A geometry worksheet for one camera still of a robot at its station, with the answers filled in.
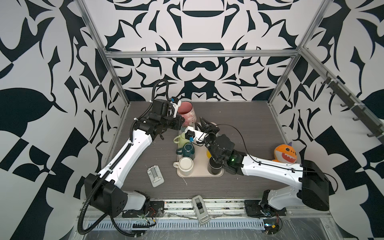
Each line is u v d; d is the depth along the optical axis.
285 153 0.85
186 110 0.79
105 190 0.39
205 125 0.63
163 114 0.59
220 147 0.52
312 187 0.40
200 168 0.88
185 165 0.81
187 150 0.83
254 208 0.75
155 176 0.83
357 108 0.58
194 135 0.58
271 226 0.71
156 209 0.73
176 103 0.67
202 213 0.71
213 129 0.63
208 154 0.61
